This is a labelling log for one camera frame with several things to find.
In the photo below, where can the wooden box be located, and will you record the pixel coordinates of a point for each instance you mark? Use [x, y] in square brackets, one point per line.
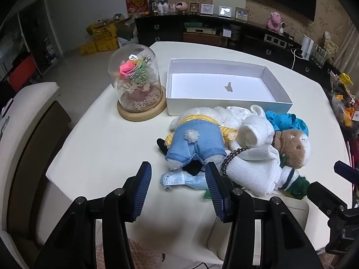
[200, 37]

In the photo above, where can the silver picture frame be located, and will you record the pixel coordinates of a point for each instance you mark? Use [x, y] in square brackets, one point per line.
[225, 11]

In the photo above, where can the small white camera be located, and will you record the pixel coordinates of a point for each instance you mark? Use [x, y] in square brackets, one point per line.
[283, 26]

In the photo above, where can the white tall appliance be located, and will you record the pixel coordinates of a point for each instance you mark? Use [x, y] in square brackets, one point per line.
[307, 47]

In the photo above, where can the beige picture frame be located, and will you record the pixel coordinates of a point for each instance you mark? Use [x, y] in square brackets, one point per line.
[241, 14]

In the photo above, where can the brown and white plush animal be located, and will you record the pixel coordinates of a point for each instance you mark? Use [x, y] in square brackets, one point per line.
[294, 145]

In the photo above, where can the red and gold decoration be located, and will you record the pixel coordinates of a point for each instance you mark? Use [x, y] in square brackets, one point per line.
[137, 3]

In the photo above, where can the black cloth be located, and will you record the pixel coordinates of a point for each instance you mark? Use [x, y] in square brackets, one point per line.
[193, 168]

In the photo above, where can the pink plush toy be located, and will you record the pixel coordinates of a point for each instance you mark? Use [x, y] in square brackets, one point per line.
[274, 21]

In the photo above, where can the white cube box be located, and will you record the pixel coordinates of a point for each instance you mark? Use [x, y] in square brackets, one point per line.
[227, 33]

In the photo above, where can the grey socket panel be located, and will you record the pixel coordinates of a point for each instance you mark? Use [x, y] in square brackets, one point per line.
[274, 39]

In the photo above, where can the row of glass bottles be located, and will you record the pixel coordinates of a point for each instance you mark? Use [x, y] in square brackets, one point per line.
[319, 56]

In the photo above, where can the white cardboard box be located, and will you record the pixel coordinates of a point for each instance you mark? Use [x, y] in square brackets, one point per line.
[218, 86]

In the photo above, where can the plush bunny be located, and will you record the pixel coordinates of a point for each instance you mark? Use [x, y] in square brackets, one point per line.
[196, 140]

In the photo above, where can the white crate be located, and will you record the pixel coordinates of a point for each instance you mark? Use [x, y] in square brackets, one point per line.
[127, 42]

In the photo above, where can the cream and brown chair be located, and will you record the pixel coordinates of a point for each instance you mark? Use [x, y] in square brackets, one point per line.
[25, 134]

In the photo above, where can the black television cabinet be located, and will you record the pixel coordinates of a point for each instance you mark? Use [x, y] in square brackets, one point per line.
[252, 37]

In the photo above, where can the white towel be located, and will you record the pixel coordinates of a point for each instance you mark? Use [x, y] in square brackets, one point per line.
[258, 129]

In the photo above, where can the light blue cloth bow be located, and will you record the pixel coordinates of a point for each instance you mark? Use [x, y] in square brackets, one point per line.
[179, 180]

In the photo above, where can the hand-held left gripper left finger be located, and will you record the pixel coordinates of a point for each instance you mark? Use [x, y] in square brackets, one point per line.
[141, 190]

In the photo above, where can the beige curtain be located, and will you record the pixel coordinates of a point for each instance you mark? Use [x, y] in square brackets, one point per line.
[349, 47]

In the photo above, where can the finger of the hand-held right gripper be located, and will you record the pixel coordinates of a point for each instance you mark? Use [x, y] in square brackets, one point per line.
[322, 196]
[345, 171]

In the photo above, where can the green and white cloth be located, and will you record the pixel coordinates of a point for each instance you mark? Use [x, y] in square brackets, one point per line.
[300, 186]

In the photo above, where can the glass dome with rose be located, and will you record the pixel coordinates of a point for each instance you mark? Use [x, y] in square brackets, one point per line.
[134, 89]

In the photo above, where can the row of white bottles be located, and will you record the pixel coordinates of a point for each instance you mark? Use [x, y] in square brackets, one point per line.
[164, 8]

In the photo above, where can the white picture frame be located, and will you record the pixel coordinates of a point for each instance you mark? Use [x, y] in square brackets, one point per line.
[206, 9]

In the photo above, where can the cream plush toy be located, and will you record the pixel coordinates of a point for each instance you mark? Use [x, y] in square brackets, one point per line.
[329, 39]

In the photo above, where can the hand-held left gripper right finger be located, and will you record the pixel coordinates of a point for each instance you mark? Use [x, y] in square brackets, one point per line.
[214, 193]

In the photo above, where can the basket of snacks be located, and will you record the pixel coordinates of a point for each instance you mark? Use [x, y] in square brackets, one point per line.
[343, 103]

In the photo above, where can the dark picture frame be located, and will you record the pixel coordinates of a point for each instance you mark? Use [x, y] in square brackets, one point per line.
[194, 8]

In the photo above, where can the teal scrunchie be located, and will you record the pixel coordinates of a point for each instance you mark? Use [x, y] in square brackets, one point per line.
[283, 119]

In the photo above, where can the red chair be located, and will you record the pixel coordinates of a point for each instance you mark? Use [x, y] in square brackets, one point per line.
[22, 71]

